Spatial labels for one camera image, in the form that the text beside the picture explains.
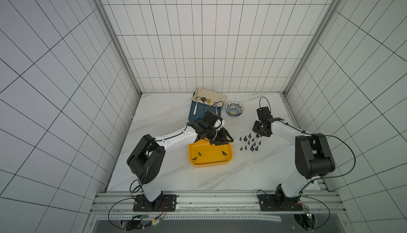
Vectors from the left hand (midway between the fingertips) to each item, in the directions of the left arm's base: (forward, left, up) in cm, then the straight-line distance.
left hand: (228, 143), depth 80 cm
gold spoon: (+40, +10, -12) cm, 43 cm away
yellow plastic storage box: (0, +14, -13) cm, 19 cm away
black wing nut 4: (+6, -21, -12) cm, 25 cm away
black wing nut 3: (+9, -13, -12) cm, 20 cm away
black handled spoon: (+41, +14, -11) cm, 44 cm away
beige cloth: (+48, +9, -13) cm, 50 cm away
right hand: (+16, -18, -10) cm, 26 cm away
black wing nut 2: (+3, -18, -12) cm, 22 cm away
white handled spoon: (+41, +18, -10) cm, 46 cm away
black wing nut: (0, +15, -12) cm, 20 cm away
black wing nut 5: (+4, -12, -12) cm, 17 cm away
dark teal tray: (+33, +15, -14) cm, 38 cm away
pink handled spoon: (+35, +5, -11) cm, 37 cm away
